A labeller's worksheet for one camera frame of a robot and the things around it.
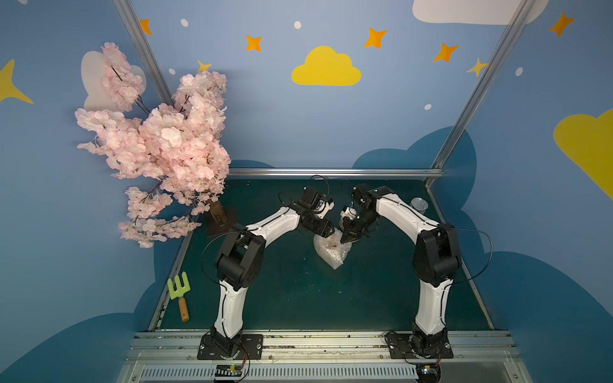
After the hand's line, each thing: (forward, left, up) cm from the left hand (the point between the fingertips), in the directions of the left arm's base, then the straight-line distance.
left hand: (328, 224), depth 95 cm
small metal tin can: (+15, -43, -4) cm, 45 cm away
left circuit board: (-48, +32, -11) cm, 59 cm away
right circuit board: (-47, -31, -11) cm, 58 cm away
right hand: (-7, -6, +2) cm, 10 cm away
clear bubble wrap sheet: (-11, -1, 0) cm, 11 cm away
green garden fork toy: (-25, +54, -9) cm, 61 cm away
